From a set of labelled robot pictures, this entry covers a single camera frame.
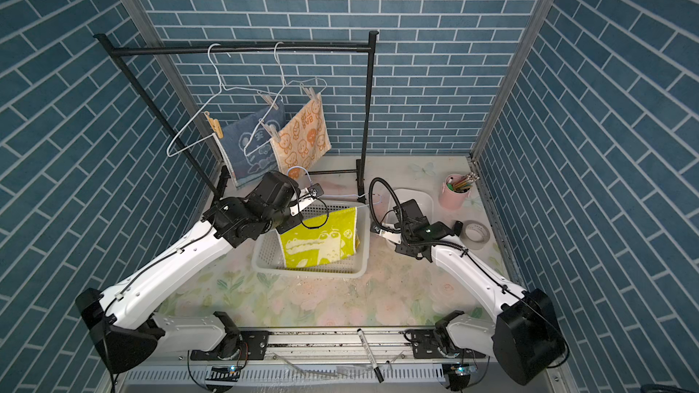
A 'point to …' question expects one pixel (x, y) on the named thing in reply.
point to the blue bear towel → (248, 144)
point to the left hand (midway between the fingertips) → (300, 203)
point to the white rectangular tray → (422, 198)
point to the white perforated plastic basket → (268, 261)
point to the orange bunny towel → (304, 142)
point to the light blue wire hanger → (363, 195)
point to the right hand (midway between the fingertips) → (407, 231)
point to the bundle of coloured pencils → (465, 183)
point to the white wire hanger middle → (285, 85)
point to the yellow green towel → (319, 239)
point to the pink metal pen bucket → (450, 198)
